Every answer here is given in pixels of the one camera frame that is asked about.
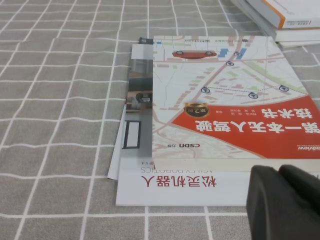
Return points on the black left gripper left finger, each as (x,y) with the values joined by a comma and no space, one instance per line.
(271,206)

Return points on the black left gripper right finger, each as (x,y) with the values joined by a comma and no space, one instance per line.
(306,198)

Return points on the grey checkered tablecloth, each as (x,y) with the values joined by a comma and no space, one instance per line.
(63,79)

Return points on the white orange ROS book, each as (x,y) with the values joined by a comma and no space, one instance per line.
(286,14)

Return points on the white middle stacked book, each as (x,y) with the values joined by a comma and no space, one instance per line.
(285,20)

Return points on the photo cover magazine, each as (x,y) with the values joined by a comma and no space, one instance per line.
(133,139)

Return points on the red map cover book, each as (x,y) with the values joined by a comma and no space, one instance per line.
(229,103)

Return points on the white Agilex brochure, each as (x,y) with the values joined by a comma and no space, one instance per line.
(140,184)

